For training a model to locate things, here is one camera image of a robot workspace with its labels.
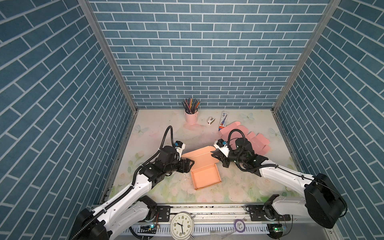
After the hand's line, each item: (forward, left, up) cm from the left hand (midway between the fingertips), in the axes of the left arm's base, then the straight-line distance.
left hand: (189, 161), depth 79 cm
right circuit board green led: (-30, -41, -12) cm, 52 cm away
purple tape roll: (-27, -22, -11) cm, 36 cm away
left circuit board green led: (-28, +20, -15) cm, 38 cm away
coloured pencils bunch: (+44, 0, -1) cm, 44 cm away
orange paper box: (-1, -8, -10) cm, 13 cm away
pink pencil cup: (+38, 0, -9) cm, 39 cm away
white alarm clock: (-28, +3, -8) cm, 29 cm away
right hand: (+4, -12, +2) cm, 13 cm away
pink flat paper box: (+20, -46, -12) cm, 52 cm away
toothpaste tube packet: (+37, -25, -10) cm, 46 cm away
